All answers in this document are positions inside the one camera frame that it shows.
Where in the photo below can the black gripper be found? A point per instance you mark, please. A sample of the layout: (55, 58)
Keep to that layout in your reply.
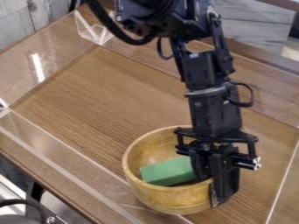
(216, 125)

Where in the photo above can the green rectangular block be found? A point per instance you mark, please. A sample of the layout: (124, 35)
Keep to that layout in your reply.
(169, 172)

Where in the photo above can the brown wooden bowl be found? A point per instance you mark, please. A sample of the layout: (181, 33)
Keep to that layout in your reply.
(185, 198)

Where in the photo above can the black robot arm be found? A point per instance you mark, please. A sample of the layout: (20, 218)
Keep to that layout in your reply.
(219, 147)

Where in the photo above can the clear acrylic tray wall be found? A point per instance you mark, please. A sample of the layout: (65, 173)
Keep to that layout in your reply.
(91, 189)

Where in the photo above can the clear acrylic corner bracket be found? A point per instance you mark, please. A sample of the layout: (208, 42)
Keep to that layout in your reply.
(95, 33)

